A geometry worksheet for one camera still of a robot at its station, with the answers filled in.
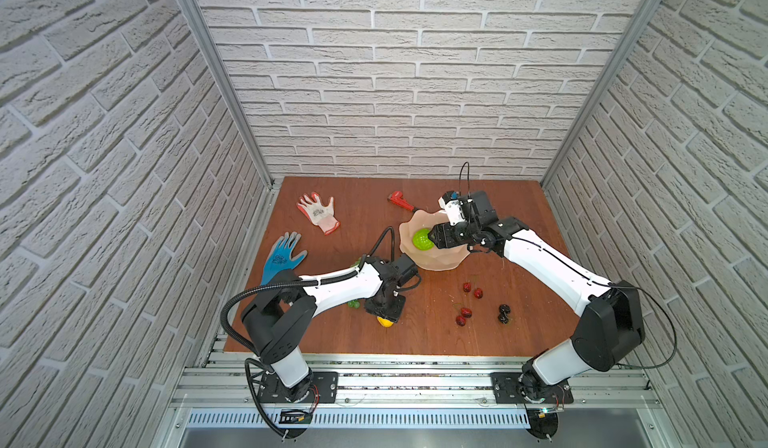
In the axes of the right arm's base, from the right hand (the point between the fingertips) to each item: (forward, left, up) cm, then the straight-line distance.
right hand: (438, 230), depth 84 cm
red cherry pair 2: (-18, -7, -17) cm, 26 cm away
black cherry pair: (-20, -17, -16) cm, 31 cm away
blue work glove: (+6, +50, -17) cm, 53 cm away
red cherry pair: (-13, -12, -17) cm, 24 cm away
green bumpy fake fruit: (+4, +4, -11) cm, 12 cm away
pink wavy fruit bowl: (-1, 0, -15) cm, 15 cm away
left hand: (-17, +14, -14) cm, 26 cm away
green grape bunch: (-13, +25, -15) cm, 32 cm away
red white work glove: (+21, +38, -16) cm, 46 cm away
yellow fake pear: (-20, +17, -12) cm, 30 cm away
